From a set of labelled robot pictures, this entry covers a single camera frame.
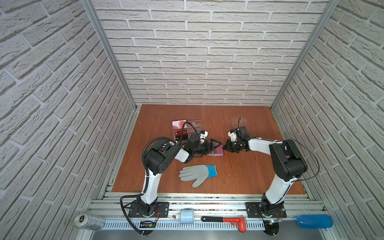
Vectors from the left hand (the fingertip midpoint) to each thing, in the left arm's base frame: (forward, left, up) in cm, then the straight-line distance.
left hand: (220, 145), depth 90 cm
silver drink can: (-37, +60, +6) cm, 71 cm away
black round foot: (-42, -20, -7) cm, 47 cm away
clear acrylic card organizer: (+7, +23, +8) cm, 25 cm away
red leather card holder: (0, 0, -7) cm, 7 cm away
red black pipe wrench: (-38, -6, -6) cm, 39 cm away
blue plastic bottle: (-40, -43, -8) cm, 59 cm away
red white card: (+16, +26, +1) cm, 31 cm away
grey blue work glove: (-15, +13, -7) cm, 21 cm away
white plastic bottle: (-36, +21, +1) cm, 42 cm away
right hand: (+2, -3, -6) cm, 7 cm away
